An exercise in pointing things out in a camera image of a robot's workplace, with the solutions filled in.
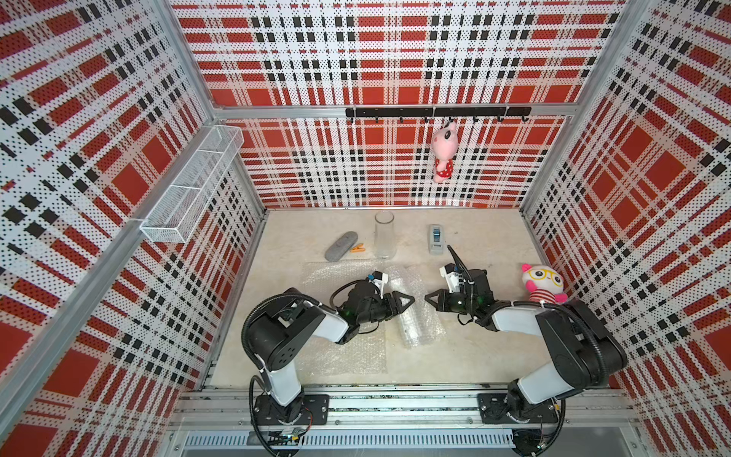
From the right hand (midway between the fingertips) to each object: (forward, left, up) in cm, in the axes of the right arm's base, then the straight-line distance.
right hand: (428, 297), depth 90 cm
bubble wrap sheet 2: (-10, +4, +2) cm, 11 cm away
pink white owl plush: (+4, -38, +2) cm, 38 cm away
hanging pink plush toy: (+40, -6, +31) cm, 51 cm away
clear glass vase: (+21, +14, +5) cm, 25 cm away
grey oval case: (+23, +31, -2) cm, 38 cm away
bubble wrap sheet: (-16, +20, -4) cm, 26 cm away
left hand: (-3, +5, +3) cm, 6 cm away
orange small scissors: (+23, +24, -4) cm, 33 cm away
